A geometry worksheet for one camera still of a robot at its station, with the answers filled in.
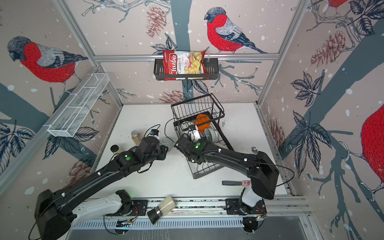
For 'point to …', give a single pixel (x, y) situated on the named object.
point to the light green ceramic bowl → (211, 136)
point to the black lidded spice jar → (114, 149)
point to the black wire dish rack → (184, 113)
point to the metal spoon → (254, 150)
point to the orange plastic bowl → (201, 118)
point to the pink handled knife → (245, 183)
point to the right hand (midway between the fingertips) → (199, 143)
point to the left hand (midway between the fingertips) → (165, 148)
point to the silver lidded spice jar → (136, 137)
